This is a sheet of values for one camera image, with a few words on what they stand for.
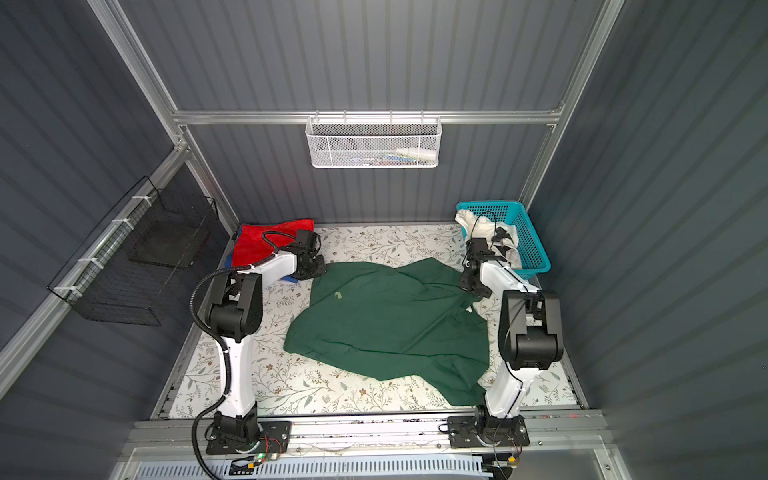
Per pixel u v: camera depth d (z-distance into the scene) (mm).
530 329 495
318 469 771
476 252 784
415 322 914
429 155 889
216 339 572
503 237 1123
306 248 867
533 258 1020
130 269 708
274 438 741
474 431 734
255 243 1084
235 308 584
